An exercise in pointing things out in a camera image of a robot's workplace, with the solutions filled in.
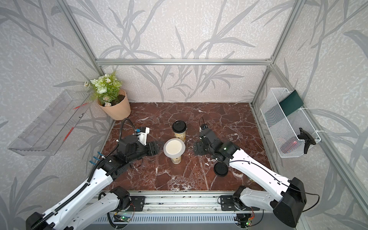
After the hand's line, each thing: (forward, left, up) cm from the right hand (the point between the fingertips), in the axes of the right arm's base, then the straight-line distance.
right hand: (201, 144), depth 78 cm
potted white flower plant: (+38, +63, -2) cm, 74 cm away
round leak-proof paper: (-2, +15, -1) cm, 15 cm away
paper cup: (-5, +15, -11) cm, 19 cm away
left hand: (-1, +22, +4) cm, 22 cm away
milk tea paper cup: (+9, +12, -5) cm, 16 cm away
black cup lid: (+11, +13, +1) cm, 17 cm away
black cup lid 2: (-9, -11, -15) cm, 21 cm away
